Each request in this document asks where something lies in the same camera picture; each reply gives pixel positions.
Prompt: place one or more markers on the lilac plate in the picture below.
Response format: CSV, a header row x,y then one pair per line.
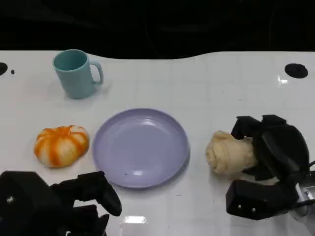
x,y
140,148

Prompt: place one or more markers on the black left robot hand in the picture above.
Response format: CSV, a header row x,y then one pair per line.
x,y
91,189

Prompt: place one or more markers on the beige towel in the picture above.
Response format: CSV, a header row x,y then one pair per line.
x,y
229,155

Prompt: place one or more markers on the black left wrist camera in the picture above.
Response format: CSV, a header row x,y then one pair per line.
x,y
24,201

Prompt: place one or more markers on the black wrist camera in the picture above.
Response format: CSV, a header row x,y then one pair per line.
x,y
24,201
256,199

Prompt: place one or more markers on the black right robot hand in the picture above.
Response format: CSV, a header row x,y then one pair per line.
x,y
280,150

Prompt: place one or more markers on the pale green mug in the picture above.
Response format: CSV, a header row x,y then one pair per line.
x,y
73,77

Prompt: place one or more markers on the orange and white bread roll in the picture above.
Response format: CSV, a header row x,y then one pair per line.
x,y
60,146

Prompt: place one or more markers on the black table grommet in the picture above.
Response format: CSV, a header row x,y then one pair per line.
x,y
296,70
2,69

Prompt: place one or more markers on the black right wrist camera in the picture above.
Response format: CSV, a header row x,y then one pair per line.
x,y
256,199

